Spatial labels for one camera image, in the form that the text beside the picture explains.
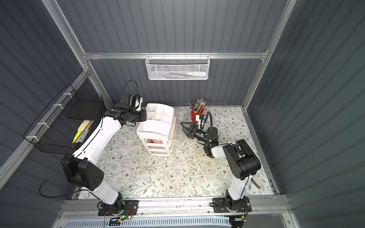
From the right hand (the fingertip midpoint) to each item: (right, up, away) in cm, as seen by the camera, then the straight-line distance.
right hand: (182, 127), depth 80 cm
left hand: (-21, +7, +2) cm, 22 cm away
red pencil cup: (+8, +8, +25) cm, 27 cm away
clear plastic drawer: (-4, -6, -3) cm, 8 cm away
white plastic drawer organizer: (-16, -3, +1) cm, 16 cm away
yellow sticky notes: (-53, 0, -6) cm, 54 cm away
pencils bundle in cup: (+11, +13, +23) cm, 29 cm away
